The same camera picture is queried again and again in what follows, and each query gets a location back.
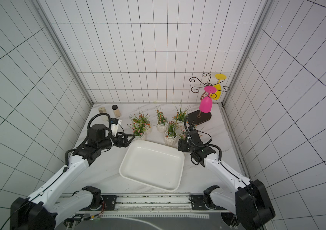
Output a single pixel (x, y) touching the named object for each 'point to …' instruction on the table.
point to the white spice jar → (102, 109)
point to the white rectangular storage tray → (159, 166)
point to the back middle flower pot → (162, 121)
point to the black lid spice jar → (116, 111)
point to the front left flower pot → (139, 124)
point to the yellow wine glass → (216, 95)
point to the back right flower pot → (180, 117)
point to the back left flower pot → (143, 119)
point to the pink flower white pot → (183, 135)
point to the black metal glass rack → (197, 117)
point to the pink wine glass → (206, 102)
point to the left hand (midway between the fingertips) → (128, 137)
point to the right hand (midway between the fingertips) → (185, 139)
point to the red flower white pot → (171, 135)
